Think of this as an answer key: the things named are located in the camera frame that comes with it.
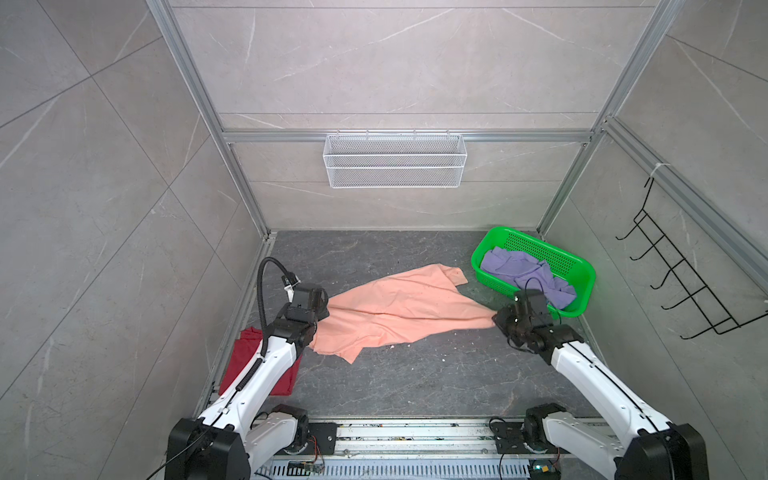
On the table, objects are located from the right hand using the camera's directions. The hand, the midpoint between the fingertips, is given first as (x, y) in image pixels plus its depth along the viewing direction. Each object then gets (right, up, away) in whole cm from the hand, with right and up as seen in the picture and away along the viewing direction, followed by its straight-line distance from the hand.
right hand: (494, 312), depth 86 cm
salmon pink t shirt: (-23, 0, +13) cm, 26 cm away
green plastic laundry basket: (+35, +10, +15) cm, 39 cm away
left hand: (-54, +5, -2) cm, 54 cm away
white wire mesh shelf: (-31, +49, +15) cm, 60 cm away
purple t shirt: (+17, +12, +22) cm, 31 cm away
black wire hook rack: (+37, +15, -16) cm, 43 cm away
